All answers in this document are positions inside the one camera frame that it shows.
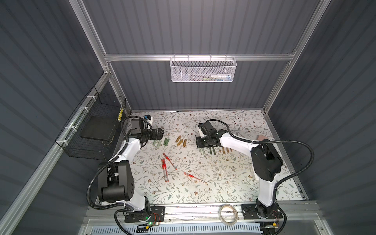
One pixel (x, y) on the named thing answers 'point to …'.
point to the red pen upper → (170, 161)
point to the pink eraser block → (261, 137)
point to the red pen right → (165, 166)
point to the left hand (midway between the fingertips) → (158, 131)
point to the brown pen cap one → (184, 143)
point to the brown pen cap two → (178, 138)
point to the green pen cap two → (154, 143)
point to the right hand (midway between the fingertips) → (198, 142)
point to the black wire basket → (91, 131)
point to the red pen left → (163, 162)
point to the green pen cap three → (159, 143)
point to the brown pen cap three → (179, 142)
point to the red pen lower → (195, 177)
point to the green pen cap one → (166, 141)
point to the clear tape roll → (235, 210)
